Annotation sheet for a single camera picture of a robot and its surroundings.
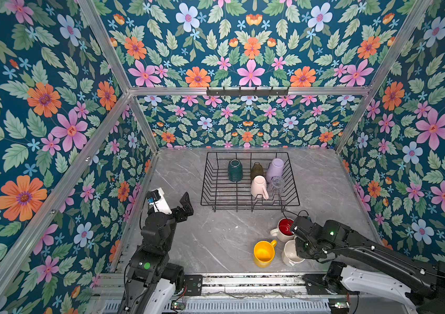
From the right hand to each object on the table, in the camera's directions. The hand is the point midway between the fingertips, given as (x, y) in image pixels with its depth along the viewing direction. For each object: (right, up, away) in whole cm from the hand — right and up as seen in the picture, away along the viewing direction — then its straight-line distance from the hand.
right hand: (297, 253), depth 74 cm
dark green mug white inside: (-24, +32, +23) cm, 46 cm away
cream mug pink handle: (-13, +24, +15) cm, 31 cm away
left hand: (-44, +25, -6) cm, 50 cm away
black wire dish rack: (-20, +27, +28) cm, 44 cm away
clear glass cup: (-3, +25, +22) cm, 33 cm away
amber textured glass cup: (-12, +32, +30) cm, 46 cm away
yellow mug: (-12, -3, +6) cm, 14 cm away
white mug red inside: (-4, +7, +4) cm, 9 cm away
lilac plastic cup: (-5, +32, +20) cm, 38 cm away
